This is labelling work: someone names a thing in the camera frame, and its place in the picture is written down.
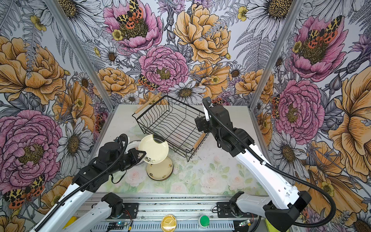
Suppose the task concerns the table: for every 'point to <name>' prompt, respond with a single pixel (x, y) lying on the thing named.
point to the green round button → (205, 221)
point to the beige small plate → (160, 171)
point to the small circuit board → (117, 225)
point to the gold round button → (168, 223)
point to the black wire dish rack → (173, 120)
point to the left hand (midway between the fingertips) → (145, 158)
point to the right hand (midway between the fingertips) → (208, 118)
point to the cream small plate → (156, 148)
